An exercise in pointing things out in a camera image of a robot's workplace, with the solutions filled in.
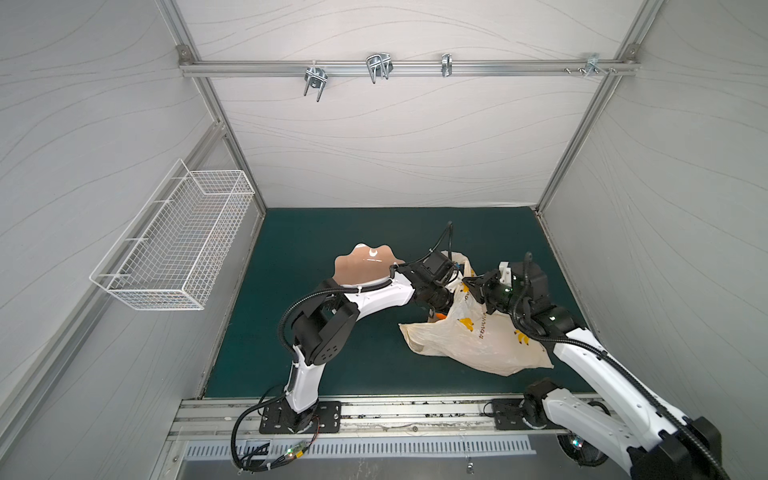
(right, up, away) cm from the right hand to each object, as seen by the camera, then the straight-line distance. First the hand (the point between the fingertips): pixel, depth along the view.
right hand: (465, 270), depth 77 cm
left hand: (+3, -12, +4) cm, 13 cm away
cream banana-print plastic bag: (+5, -16, -6) cm, 18 cm away
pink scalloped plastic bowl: (-29, -1, +25) cm, 38 cm away
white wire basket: (-71, +5, -8) cm, 72 cm away
